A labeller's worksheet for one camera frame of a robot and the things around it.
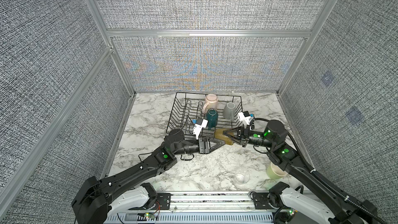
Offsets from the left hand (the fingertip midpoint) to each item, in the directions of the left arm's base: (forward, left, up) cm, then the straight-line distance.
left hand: (221, 145), depth 62 cm
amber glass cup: (+6, 0, -1) cm, 6 cm away
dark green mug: (+26, -1, -16) cm, 31 cm away
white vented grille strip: (-21, +13, -29) cm, 38 cm away
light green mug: (-6, -27, -18) cm, 33 cm away
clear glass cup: (-5, -14, -29) cm, 32 cm away
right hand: (+4, -2, +2) cm, 5 cm away
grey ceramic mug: (+30, -12, -17) cm, 37 cm away
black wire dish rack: (+32, +6, -21) cm, 39 cm away
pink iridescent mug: (+37, -1, -15) cm, 40 cm away
